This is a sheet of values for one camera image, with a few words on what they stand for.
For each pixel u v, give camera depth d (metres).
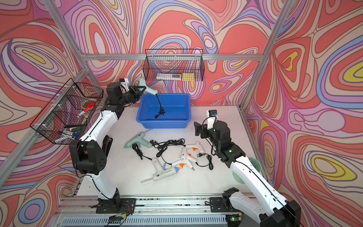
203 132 0.65
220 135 0.53
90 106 0.77
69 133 0.69
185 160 0.86
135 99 0.77
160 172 0.81
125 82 0.77
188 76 0.86
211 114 0.61
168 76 0.82
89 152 0.48
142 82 0.84
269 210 0.39
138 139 0.96
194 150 0.93
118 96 0.67
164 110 0.92
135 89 0.76
